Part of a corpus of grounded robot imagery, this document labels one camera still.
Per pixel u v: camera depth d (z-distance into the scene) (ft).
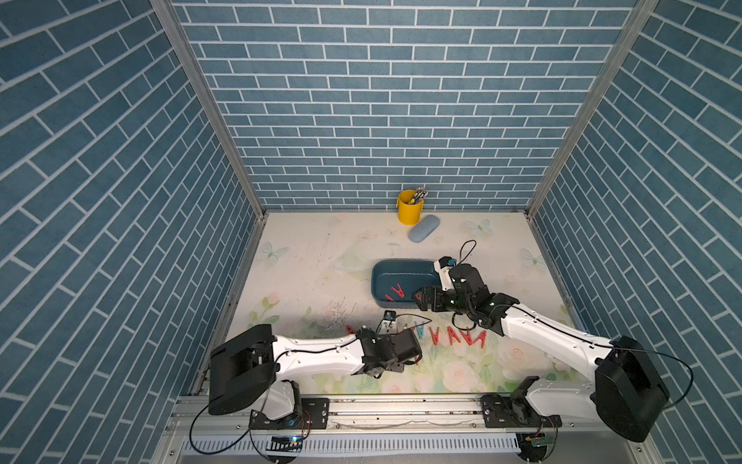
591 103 2.88
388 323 2.42
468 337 2.84
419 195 3.44
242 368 1.46
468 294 2.10
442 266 2.51
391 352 1.99
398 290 3.15
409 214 3.71
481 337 2.85
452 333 2.90
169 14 2.29
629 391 1.35
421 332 2.89
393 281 3.25
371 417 2.46
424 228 3.72
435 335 2.85
